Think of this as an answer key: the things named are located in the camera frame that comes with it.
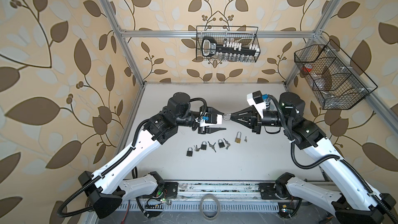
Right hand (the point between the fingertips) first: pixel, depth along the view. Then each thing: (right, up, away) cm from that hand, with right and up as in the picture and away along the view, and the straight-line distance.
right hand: (234, 117), depth 57 cm
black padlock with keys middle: (-1, -20, +33) cm, 39 cm away
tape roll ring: (-6, -42, +18) cm, 46 cm away
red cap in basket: (+47, +24, +30) cm, 61 cm away
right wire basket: (+52, +16, +16) cm, 57 cm away
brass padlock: (+8, -18, +34) cm, 39 cm away
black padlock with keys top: (-19, -23, +30) cm, 42 cm away
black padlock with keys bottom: (-12, -21, +32) cm, 40 cm away
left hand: (-3, 0, 0) cm, 3 cm away
